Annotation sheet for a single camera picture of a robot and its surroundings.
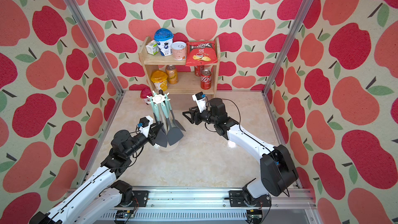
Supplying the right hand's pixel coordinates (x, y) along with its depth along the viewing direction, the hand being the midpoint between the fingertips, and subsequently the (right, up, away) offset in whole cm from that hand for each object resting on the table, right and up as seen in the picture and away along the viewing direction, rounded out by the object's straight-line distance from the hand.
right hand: (187, 113), depth 78 cm
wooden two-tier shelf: (-1, +19, +20) cm, 27 cm away
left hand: (-12, -6, -5) cm, 14 cm away
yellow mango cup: (-16, +20, +8) cm, 27 cm away
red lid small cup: (-32, +14, +30) cm, 46 cm away
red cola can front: (+10, +19, +8) cm, 23 cm away
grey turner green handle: (-7, -8, +16) cm, 19 cm away
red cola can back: (+6, +26, +18) cm, 32 cm away
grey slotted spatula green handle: (-8, -11, +3) cm, 14 cm away
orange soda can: (-10, +24, +11) cm, 28 cm away
